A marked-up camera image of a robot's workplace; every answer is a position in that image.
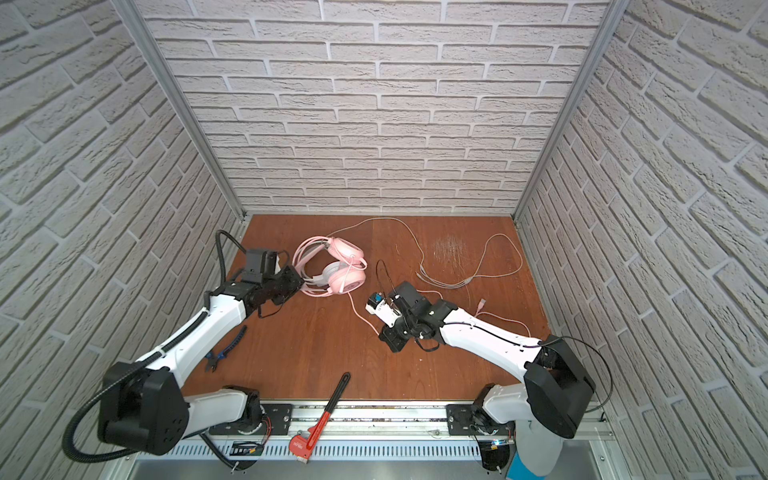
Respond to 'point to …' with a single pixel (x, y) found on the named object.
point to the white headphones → (323, 277)
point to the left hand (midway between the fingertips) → (307, 274)
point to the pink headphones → (312, 253)
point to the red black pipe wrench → (302, 444)
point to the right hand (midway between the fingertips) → (383, 334)
